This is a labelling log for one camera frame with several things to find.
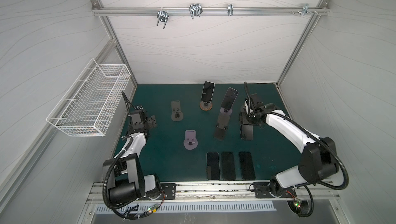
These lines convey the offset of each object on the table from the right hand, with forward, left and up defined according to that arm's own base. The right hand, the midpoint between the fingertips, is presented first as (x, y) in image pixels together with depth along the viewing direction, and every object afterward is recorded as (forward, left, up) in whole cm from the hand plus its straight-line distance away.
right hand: (247, 116), depth 87 cm
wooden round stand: (+15, +25, -12) cm, 31 cm away
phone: (-25, +19, -12) cm, 34 cm away
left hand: (-3, +60, -1) cm, 60 cm away
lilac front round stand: (-14, +32, -8) cm, 36 cm away
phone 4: (-24, 0, -15) cm, 28 cm away
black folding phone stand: (-5, +15, -7) cm, 17 cm away
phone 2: (+12, +10, 0) cm, 16 cm away
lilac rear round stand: (+12, +14, -11) cm, 21 cm away
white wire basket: (-11, +77, +21) cm, 81 cm away
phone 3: (-24, +11, -14) cm, 29 cm away
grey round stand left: (+7, +45, -12) cm, 47 cm away
